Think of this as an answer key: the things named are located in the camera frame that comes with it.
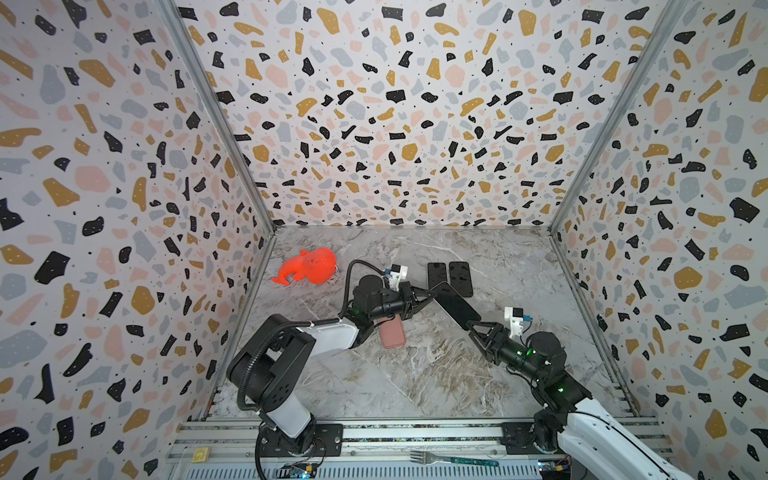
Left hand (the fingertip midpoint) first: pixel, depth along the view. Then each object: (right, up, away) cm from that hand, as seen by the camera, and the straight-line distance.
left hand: (438, 294), depth 76 cm
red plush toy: (-38, +6, +23) cm, 45 cm away
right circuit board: (+27, -40, -5) cm, 49 cm away
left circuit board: (-34, -41, -6) cm, 54 cm away
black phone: (+3, -2, +5) cm, 6 cm away
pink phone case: (-12, -14, +19) cm, 27 cm away
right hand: (+7, -8, -2) cm, 10 cm away
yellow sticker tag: (-57, -37, -6) cm, 68 cm away
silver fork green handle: (-4, -39, -5) cm, 39 cm away
